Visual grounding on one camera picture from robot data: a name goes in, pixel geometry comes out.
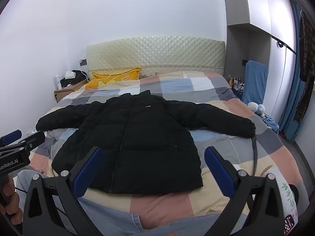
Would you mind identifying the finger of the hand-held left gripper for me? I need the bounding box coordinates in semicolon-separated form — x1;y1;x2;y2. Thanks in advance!
15;131;46;153
0;129;22;148

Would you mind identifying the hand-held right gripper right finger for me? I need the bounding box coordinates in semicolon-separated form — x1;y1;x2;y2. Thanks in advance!
204;146;287;236

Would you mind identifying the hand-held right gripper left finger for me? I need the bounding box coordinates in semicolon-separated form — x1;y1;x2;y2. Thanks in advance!
22;147;104;236

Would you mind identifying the black puffer jacket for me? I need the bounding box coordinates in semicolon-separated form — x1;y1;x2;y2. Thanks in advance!
36;90;256;195

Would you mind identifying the person's left hand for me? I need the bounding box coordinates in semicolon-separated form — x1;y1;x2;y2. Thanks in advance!
0;177;24;225

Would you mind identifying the grey cloth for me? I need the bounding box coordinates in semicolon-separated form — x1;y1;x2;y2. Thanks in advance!
16;169;51;193

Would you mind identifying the wooden nightstand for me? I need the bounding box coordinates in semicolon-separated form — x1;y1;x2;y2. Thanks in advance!
54;79;89;103

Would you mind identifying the crumpled blue cloth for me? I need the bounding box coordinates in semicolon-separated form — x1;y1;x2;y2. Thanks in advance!
262;114;280;133

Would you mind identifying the black bag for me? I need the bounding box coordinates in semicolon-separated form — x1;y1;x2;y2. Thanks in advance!
60;70;88;88

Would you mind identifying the white plush toy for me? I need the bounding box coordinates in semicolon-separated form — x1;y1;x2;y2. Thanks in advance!
247;102;266;115

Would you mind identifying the row of small bottles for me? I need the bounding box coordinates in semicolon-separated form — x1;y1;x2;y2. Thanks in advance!
228;75;245;91

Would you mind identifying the yellow pillow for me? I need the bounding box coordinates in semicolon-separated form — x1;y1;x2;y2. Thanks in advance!
85;67;142;89

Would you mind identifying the blue towel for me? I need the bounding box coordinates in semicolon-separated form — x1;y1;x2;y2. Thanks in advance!
242;60;269;105

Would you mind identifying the checkered quilt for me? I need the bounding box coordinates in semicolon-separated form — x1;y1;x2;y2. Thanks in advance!
30;71;308;229

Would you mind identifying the blue curtain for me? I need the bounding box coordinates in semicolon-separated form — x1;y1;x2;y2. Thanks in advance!
278;0;306;142

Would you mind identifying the cream quilted headboard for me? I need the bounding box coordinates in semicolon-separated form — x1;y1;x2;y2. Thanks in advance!
86;36;226;79

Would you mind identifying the dark patterned hanging garment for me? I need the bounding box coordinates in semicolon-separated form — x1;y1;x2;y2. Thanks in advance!
294;11;315;123

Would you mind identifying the black strap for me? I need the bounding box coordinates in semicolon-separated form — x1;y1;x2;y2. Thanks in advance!
251;125;259;177

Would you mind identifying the black wardrobe rail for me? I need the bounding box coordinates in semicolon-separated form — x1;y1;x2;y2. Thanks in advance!
271;34;297;53

